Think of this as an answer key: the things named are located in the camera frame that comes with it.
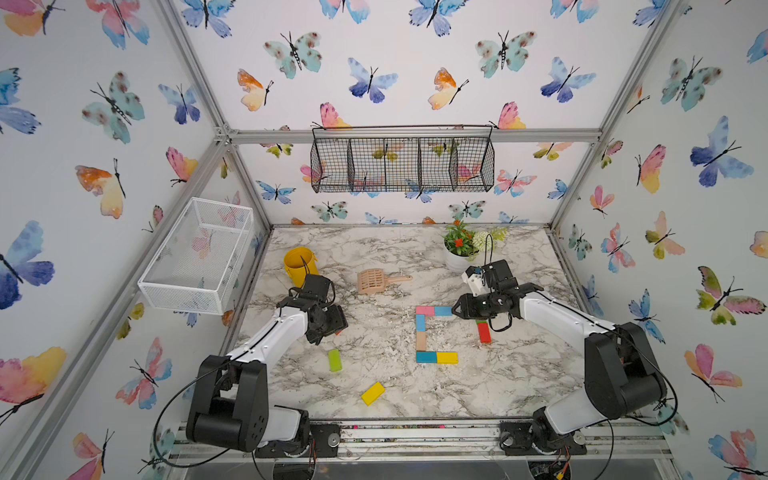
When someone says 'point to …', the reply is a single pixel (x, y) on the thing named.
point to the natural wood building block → (421, 341)
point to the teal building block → (426, 356)
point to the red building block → (485, 333)
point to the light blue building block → (421, 322)
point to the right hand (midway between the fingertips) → (460, 307)
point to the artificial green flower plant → (467, 244)
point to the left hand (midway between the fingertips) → (340, 322)
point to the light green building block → (335, 360)
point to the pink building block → (425, 310)
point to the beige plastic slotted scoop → (373, 280)
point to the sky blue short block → (443, 310)
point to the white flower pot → (460, 263)
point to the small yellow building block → (451, 358)
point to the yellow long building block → (373, 393)
